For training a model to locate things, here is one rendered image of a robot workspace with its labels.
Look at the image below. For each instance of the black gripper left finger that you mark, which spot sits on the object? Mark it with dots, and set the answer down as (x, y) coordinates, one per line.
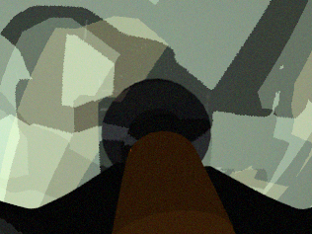
(90, 209)

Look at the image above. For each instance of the orange cylinder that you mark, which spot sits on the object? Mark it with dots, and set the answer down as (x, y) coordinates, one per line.
(165, 190)

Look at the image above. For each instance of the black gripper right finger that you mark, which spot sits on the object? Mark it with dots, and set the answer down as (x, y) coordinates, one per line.
(252, 212)

